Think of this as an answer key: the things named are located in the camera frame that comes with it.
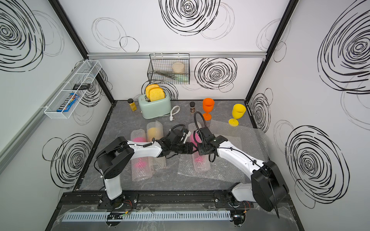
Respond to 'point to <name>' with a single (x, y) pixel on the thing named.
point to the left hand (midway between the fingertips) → (195, 150)
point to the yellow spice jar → (132, 104)
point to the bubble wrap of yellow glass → (249, 139)
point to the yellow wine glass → (237, 112)
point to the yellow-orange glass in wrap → (155, 130)
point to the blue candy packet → (71, 104)
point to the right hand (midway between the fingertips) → (204, 148)
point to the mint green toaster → (154, 109)
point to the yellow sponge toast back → (148, 87)
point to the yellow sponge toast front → (156, 94)
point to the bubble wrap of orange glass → (219, 171)
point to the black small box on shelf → (84, 86)
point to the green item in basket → (182, 78)
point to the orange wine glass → (208, 105)
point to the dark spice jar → (192, 105)
